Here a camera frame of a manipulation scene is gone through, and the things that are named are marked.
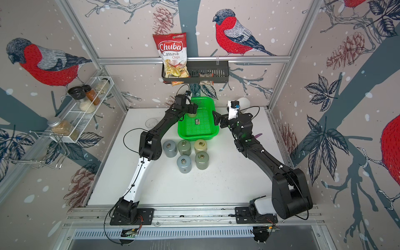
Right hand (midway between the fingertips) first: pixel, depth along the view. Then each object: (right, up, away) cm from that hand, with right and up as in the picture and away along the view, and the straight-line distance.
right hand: (219, 109), depth 81 cm
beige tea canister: (-11, -21, +10) cm, 25 cm away
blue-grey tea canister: (-19, -30, +2) cm, 36 cm away
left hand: (-14, +8, +28) cm, 33 cm away
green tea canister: (-20, -22, +10) cm, 31 cm away
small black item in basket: (-13, -7, +33) cm, 36 cm away
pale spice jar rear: (-64, +12, +3) cm, 66 cm away
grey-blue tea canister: (-28, -23, +8) cm, 37 cm away
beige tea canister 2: (-17, -2, +33) cm, 37 cm away
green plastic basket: (-6, -13, +27) cm, 30 cm away
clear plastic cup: (-46, -8, +27) cm, 54 cm away
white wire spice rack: (-76, -19, -14) cm, 79 cm away
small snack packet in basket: (-8, +17, +10) cm, 21 cm away
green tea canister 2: (-9, -29, +5) cm, 31 cm away
